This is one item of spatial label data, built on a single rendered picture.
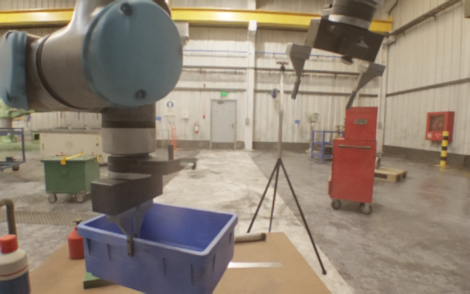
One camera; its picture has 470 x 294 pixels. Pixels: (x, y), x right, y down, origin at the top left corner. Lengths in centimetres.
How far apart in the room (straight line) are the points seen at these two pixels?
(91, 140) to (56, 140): 99
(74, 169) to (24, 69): 301
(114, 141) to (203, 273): 27
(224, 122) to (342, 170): 770
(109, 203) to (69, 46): 24
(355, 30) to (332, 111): 1077
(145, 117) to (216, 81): 1000
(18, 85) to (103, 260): 37
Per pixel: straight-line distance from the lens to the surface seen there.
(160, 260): 47
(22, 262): 78
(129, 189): 41
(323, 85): 1122
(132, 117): 39
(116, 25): 21
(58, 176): 341
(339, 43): 47
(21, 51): 33
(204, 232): 62
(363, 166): 292
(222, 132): 1009
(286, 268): 93
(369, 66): 52
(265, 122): 1029
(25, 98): 33
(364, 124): 289
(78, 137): 627
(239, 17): 1055
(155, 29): 23
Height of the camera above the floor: 97
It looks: 5 degrees down
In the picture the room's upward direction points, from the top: 1 degrees clockwise
